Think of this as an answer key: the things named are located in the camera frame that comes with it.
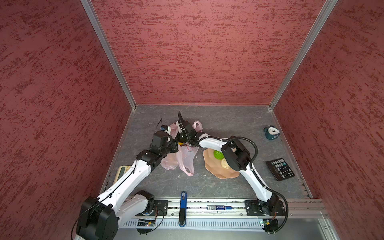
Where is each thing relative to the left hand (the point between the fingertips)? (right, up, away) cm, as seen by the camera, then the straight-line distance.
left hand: (177, 144), depth 83 cm
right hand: (-7, +1, +13) cm, 15 cm away
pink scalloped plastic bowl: (+22, -15, +6) cm, 27 cm away
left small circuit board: (-14, -37, -11) cm, 41 cm away
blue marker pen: (+23, -31, -9) cm, 39 cm away
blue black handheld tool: (+4, -34, -11) cm, 36 cm away
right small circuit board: (+47, -38, -12) cm, 62 cm away
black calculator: (+61, -15, +3) cm, 63 cm away
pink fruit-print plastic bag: (+4, -7, +1) cm, 8 cm away
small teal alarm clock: (+63, +5, +18) cm, 66 cm away
